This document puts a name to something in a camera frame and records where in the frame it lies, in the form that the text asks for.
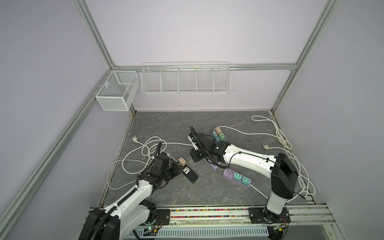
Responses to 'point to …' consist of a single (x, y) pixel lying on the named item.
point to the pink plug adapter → (182, 161)
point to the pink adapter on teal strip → (218, 130)
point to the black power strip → (189, 174)
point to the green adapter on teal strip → (222, 136)
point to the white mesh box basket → (118, 90)
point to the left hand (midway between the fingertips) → (182, 170)
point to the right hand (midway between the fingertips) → (192, 153)
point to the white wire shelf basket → (186, 77)
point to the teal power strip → (216, 137)
